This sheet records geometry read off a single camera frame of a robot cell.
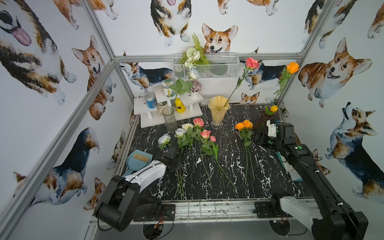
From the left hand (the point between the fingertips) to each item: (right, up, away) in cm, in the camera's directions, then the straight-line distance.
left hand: (178, 161), depth 90 cm
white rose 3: (+1, +11, +9) cm, 14 cm away
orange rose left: (+44, +15, +10) cm, 47 cm away
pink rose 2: (+18, +6, +7) cm, 20 cm away
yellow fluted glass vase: (+26, +35, +10) cm, 45 cm away
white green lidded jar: (-6, +43, +2) cm, 43 cm away
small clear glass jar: (-15, +34, +21) cm, 42 cm away
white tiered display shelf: (-24, +27, +21) cm, 42 cm away
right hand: (+46, +18, -11) cm, 51 cm away
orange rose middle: (+47, +21, +13) cm, 53 cm away
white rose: (+3, +45, -4) cm, 45 cm away
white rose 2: (-10, +11, +7) cm, 16 cm away
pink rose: (+13, +23, +16) cm, 31 cm away
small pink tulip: (+22, +12, +8) cm, 26 cm away
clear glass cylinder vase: (-6, +25, +6) cm, 26 cm away
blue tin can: (-18, +37, +4) cm, 42 cm away
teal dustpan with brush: (-26, +1, +2) cm, 26 cm away
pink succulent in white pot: (+11, +47, +8) cm, 49 cm away
